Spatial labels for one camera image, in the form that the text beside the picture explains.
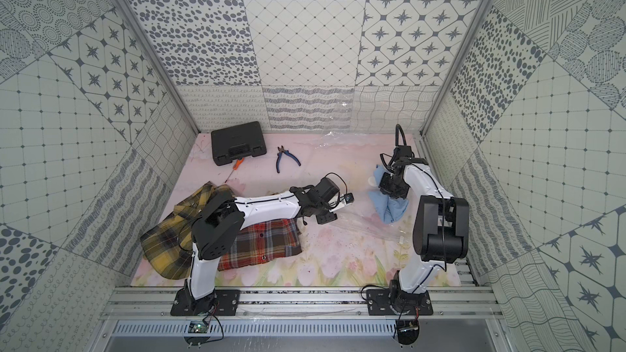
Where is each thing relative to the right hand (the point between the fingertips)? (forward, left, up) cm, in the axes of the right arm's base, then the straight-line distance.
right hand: (387, 194), depth 92 cm
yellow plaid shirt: (-20, +77, -2) cm, 80 cm away
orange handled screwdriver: (+16, +65, -4) cm, 67 cm away
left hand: (-7, +18, -1) cm, 19 cm away
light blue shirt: (-6, 0, 0) cm, 6 cm away
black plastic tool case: (+27, +66, 0) cm, 71 cm away
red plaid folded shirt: (-17, +45, -3) cm, 48 cm away
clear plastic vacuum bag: (+23, +34, -5) cm, 42 cm away
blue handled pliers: (+26, +45, -5) cm, 52 cm away
